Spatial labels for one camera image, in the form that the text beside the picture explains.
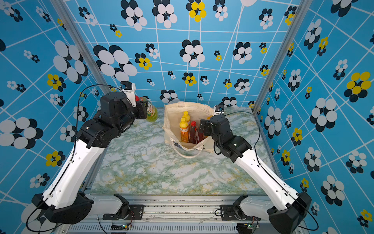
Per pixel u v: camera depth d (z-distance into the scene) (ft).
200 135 3.00
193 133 2.98
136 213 2.41
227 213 2.38
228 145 1.60
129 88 1.64
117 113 1.43
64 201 1.22
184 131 2.91
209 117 2.92
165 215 2.43
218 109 1.96
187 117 2.87
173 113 2.97
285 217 1.18
